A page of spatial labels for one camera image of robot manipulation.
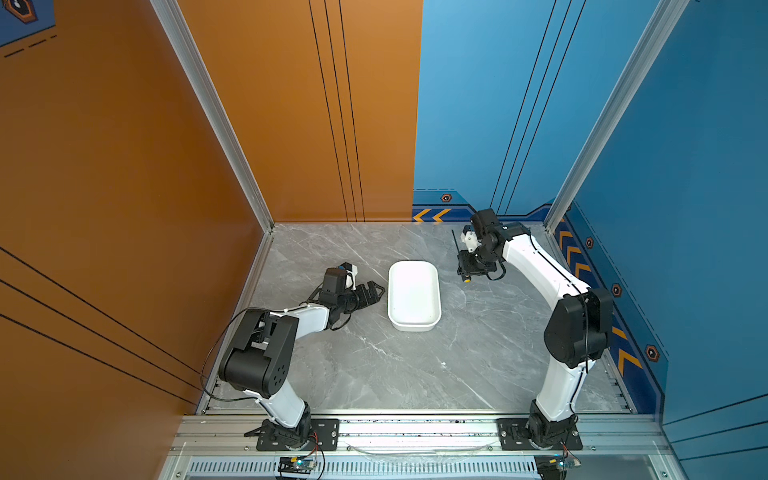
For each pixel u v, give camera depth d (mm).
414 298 971
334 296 751
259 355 470
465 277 868
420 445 728
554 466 699
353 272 888
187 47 742
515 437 725
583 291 503
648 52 752
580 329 497
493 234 655
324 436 736
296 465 705
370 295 849
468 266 794
